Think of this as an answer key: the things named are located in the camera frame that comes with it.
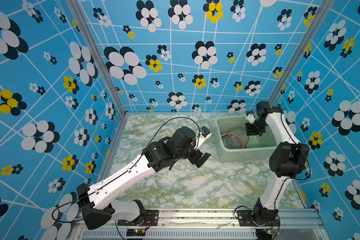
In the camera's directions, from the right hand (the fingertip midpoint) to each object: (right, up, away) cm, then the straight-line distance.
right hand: (250, 133), depth 91 cm
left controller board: (-65, -48, -19) cm, 83 cm away
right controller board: (-3, -47, -22) cm, 52 cm away
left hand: (-32, -5, -27) cm, 42 cm away
